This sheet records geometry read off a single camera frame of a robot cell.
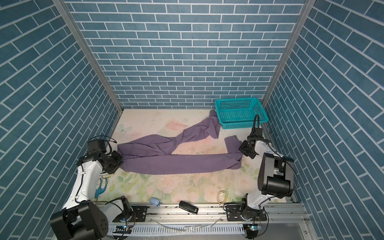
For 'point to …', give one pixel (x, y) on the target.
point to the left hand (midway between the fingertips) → (124, 158)
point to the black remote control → (188, 207)
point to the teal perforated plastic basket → (239, 113)
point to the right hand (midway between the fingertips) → (242, 147)
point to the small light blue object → (155, 201)
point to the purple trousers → (157, 154)
